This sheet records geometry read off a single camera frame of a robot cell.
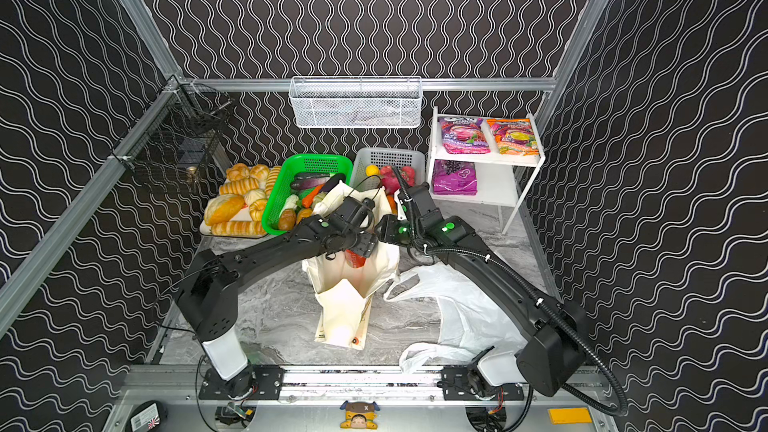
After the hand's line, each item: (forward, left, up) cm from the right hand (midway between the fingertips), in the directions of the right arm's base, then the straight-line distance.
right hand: (380, 231), depth 78 cm
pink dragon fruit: (+31, -2, -13) cm, 34 cm away
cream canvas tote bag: (-18, +6, +6) cm, 20 cm away
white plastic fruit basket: (+45, 0, -14) cm, 47 cm away
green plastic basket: (+28, +37, -12) cm, 48 cm away
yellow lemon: (+40, +6, -16) cm, 44 cm away
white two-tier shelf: (+17, -27, +9) cm, 33 cm away
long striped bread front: (+12, +49, -16) cm, 53 cm away
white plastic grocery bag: (-16, -24, -20) cm, 35 cm away
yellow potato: (+17, +27, -14) cm, 35 cm away
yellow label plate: (-36, -43, -23) cm, 61 cm away
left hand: (+3, +2, -9) cm, 9 cm away
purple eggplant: (+35, +21, -17) cm, 44 cm away
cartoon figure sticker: (-38, +4, -20) cm, 43 cm away
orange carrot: (+24, +28, -16) cm, 40 cm away
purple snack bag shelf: (+20, -21, 0) cm, 29 cm away
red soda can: (+1, +9, -17) cm, 19 cm away
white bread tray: (+21, +52, -20) cm, 59 cm away
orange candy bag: (+22, -36, +13) cm, 44 cm away
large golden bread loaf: (+19, +56, -14) cm, 61 cm away
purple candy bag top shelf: (+22, -22, +14) cm, 34 cm away
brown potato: (+13, +32, -13) cm, 36 cm away
